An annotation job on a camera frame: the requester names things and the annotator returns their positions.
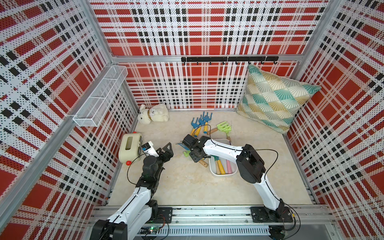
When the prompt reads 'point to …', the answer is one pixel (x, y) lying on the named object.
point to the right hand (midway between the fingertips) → (201, 153)
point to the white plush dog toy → (158, 113)
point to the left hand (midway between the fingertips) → (168, 145)
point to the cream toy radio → (130, 148)
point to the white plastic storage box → (211, 160)
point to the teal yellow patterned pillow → (272, 100)
